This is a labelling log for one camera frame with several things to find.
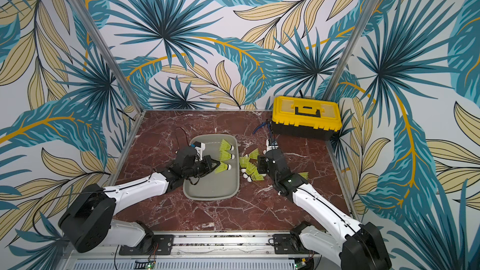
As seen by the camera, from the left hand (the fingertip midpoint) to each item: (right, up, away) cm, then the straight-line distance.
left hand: (221, 165), depth 83 cm
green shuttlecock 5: (+10, 0, +9) cm, 14 cm away
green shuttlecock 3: (0, -1, +2) cm, 2 cm away
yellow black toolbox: (+47, +22, +12) cm, 53 cm away
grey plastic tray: (0, -11, +5) cm, 12 cm away
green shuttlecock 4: (+16, +3, +14) cm, 21 cm away
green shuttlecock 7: (+16, -6, +5) cm, 18 cm away
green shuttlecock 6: (+14, -4, +7) cm, 16 cm away
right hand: (+19, +4, 0) cm, 19 cm away
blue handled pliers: (+25, +20, +31) cm, 44 cm away
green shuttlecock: (0, +7, +15) cm, 17 cm away
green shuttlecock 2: (+1, +3, +11) cm, 12 cm away
